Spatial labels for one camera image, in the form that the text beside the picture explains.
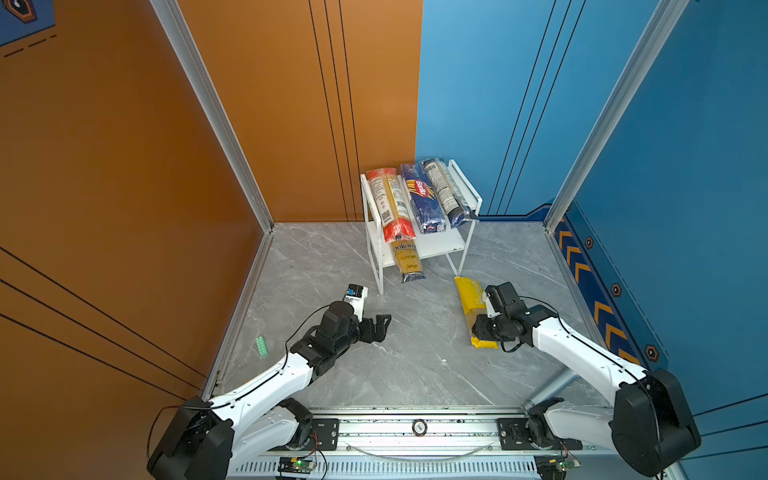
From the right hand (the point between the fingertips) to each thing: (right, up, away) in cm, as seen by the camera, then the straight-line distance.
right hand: (476, 329), depth 86 cm
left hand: (-28, +6, -3) cm, 29 cm away
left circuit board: (-48, -29, -15) cm, 58 cm away
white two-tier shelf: (-4, +25, +9) cm, 27 cm away
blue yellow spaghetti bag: (-20, +20, 0) cm, 28 cm away
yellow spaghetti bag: (0, +9, +8) cm, 12 cm away
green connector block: (-63, -5, +1) cm, 63 cm away
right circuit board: (+14, -28, -16) cm, 36 cm away
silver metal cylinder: (+18, -14, -8) cm, 24 cm away
